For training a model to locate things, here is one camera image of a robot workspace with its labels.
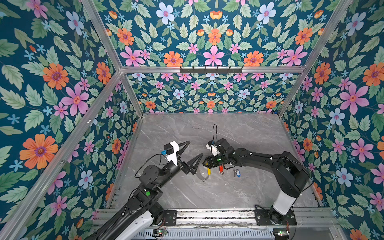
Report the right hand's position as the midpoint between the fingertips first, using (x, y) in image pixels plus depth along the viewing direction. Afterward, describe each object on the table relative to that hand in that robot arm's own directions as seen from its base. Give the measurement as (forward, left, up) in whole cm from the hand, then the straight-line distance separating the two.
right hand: (206, 161), depth 88 cm
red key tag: (-3, -9, -5) cm, 11 cm away
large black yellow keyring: (-5, -2, -5) cm, 7 cm away
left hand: (-10, +4, +31) cm, 33 cm away
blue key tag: (-6, -19, -6) cm, 21 cm away
